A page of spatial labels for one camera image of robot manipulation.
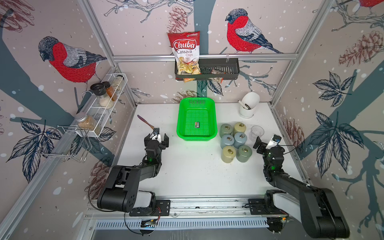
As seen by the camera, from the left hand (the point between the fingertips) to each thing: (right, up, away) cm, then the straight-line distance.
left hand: (159, 131), depth 90 cm
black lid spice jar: (-25, +18, -15) cm, 34 cm away
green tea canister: (+42, +1, +6) cm, 42 cm away
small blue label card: (+23, +3, +18) cm, 29 cm away
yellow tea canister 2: (+41, -13, -6) cm, 44 cm away
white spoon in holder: (+57, +17, +16) cm, 61 cm away
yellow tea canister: (+51, +2, +7) cm, 52 cm away
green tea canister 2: (+51, -12, -5) cm, 53 cm away
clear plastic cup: (+64, -1, +11) cm, 65 cm away
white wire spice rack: (-34, -3, -21) cm, 40 cm away
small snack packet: (+36, +40, +10) cm, 55 cm away
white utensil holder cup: (+63, +21, +17) cm, 69 cm away
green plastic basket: (+23, +7, +21) cm, 32 cm away
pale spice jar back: (-24, +29, -4) cm, 38 cm away
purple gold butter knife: (-21, +8, +24) cm, 33 cm away
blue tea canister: (+42, -6, 0) cm, 42 cm away
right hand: (+64, -4, -2) cm, 64 cm away
